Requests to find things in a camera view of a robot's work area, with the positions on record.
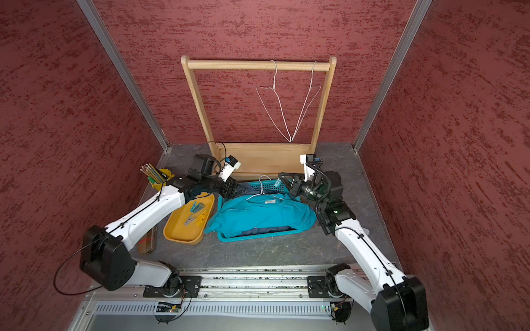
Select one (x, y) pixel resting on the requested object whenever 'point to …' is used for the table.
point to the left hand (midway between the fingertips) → (239, 189)
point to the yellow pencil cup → (168, 175)
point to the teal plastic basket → (268, 185)
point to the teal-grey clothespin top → (277, 183)
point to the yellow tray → (174, 227)
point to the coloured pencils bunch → (158, 176)
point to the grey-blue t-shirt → (246, 189)
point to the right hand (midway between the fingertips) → (277, 179)
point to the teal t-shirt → (240, 212)
